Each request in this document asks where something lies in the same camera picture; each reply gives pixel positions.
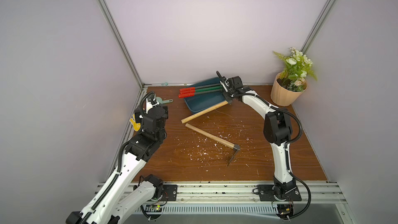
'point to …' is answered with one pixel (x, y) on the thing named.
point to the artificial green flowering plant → (297, 71)
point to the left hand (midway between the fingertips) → (151, 104)
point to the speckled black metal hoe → (205, 86)
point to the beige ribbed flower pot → (283, 96)
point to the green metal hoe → (193, 91)
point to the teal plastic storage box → (203, 101)
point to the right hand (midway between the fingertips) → (227, 89)
